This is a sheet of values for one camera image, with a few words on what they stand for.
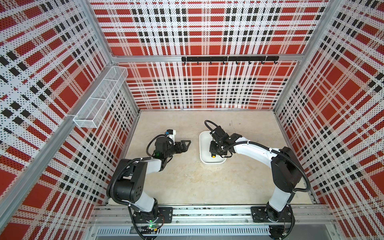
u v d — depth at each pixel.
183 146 0.82
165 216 0.74
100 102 0.73
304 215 0.75
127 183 0.46
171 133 0.84
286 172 0.47
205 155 0.97
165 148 0.76
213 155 0.86
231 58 0.90
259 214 0.73
